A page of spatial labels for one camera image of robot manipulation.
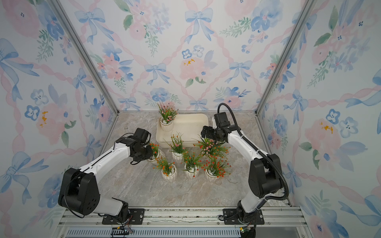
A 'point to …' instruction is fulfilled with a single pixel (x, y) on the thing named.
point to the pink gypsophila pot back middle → (176, 146)
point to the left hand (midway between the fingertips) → (151, 154)
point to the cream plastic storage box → (189, 125)
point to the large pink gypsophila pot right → (211, 147)
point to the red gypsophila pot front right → (215, 167)
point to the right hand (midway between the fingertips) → (206, 128)
